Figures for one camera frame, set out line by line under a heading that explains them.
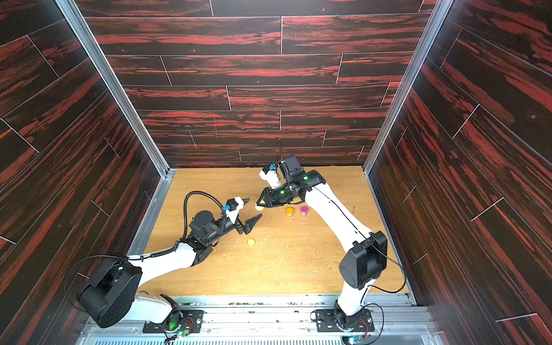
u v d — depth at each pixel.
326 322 0.73
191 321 0.72
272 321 0.75
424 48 0.74
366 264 0.45
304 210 1.01
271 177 0.71
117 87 0.84
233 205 0.65
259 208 0.75
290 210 1.01
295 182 0.56
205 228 0.63
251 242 0.93
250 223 0.72
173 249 0.57
